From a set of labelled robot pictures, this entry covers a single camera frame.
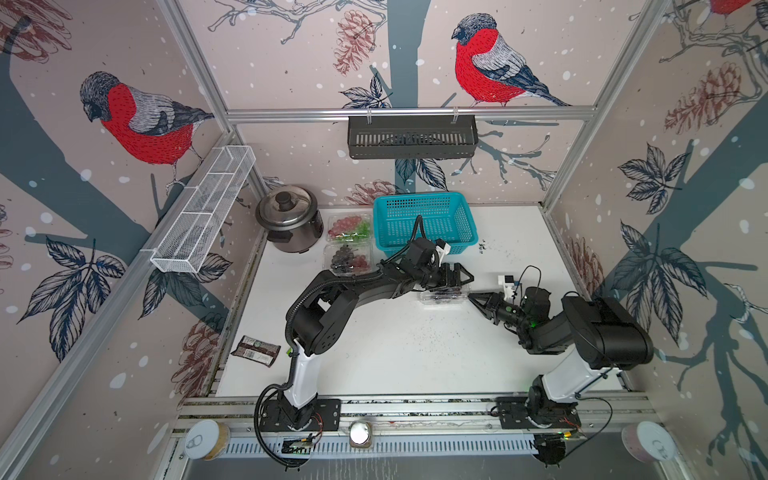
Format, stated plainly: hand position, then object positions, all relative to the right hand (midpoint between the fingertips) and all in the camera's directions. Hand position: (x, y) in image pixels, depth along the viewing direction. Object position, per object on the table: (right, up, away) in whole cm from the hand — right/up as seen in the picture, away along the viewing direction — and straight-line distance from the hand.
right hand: (471, 295), depth 89 cm
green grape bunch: (-36, +19, +21) cm, 45 cm away
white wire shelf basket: (-75, +17, -18) cm, 79 cm away
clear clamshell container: (-14, 0, -1) cm, 14 cm away
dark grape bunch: (-41, +10, +9) cm, 43 cm away
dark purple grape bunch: (-5, 0, +3) cm, 6 cm away
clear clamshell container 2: (-34, +13, +16) cm, 40 cm away
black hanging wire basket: (-17, +53, +15) cm, 58 cm away
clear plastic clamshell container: (-42, +17, +17) cm, 48 cm away
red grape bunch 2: (-42, +22, +21) cm, 52 cm away
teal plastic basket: (-2, +26, +29) cm, 39 cm away
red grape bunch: (-35, +8, +8) cm, 37 cm away
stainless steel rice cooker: (-58, +24, +8) cm, 63 cm away
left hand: (-2, +6, -5) cm, 8 cm away
